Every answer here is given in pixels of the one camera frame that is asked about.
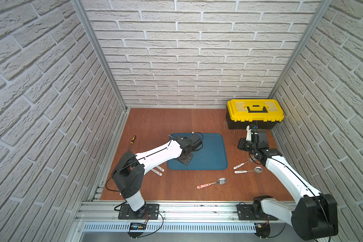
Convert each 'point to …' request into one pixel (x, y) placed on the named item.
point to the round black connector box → (262, 230)
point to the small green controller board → (137, 226)
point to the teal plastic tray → (212, 155)
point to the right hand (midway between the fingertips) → (241, 140)
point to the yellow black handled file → (132, 141)
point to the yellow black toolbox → (241, 113)
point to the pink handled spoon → (220, 181)
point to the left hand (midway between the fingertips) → (180, 154)
